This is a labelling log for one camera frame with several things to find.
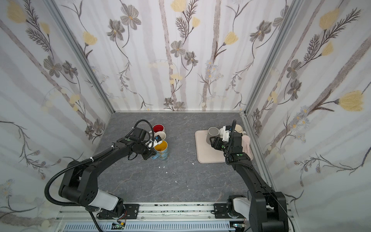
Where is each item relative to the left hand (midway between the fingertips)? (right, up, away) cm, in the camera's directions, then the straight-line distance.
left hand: (151, 147), depth 89 cm
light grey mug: (+5, +8, +7) cm, 11 cm away
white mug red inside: (+1, +12, +13) cm, 18 cm away
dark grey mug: (+39, +9, +5) cm, 41 cm away
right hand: (+37, +7, -5) cm, 38 cm away
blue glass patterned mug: (+5, -3, +5) cm, 7 cm away
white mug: (+46, +10, +7) cm, 47 cm away
